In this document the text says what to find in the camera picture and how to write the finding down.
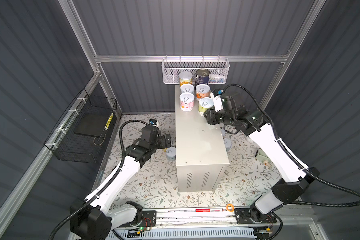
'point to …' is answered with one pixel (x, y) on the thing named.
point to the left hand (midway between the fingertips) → (162, 136)
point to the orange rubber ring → (232, 207)
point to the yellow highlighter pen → (109, 121)
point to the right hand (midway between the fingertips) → (209, 113)
